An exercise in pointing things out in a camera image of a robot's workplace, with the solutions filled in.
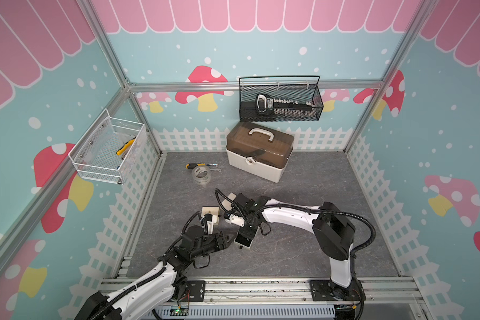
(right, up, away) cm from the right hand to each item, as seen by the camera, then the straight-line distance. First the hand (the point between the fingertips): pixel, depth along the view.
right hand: (245, 231), depth 87 cm
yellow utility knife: (-47, +35, -11) cm, 60 cm away
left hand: (-5, -2, -6) cm, 8 cm away
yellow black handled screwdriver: (-28, +30, +24) cm, 47 cm away
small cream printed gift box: (-1, -4, -4) cm, 5 cm away
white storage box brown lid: (+7, +37, +7) cm, 38 cm away
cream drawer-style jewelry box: (-14, +9, +3) cm, 17 cm away
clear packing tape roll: (-24, +25, +23) cm, 41 cm away
